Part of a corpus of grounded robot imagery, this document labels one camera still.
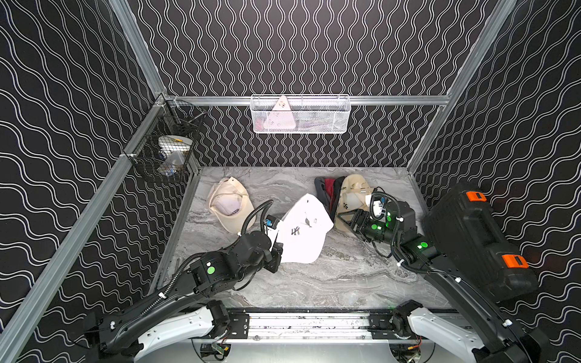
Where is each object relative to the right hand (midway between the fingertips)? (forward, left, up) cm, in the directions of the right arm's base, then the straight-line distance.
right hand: (340, 217), depth 73 cm
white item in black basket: (+23, +58, +9) cm, 63 cm away
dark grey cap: (+24, +3, -16) cm, 29 cm away
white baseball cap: (-2, +12, -4) cm, 13 cm away
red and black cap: (+24, -1, -13) cm, 27 cm away
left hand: (-9, +18, -1) cm, 20 cm away
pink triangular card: (+40, +20, +12) cm, 46 cm away
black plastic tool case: (+1, -41, -4) cm, 42 cm away
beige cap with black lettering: (+26, -12, -16) cm, 33 cm away
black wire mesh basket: (+46, +68, +8) cm, 82 cm away
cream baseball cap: (+22, +45, -21) cm, 54 cm away
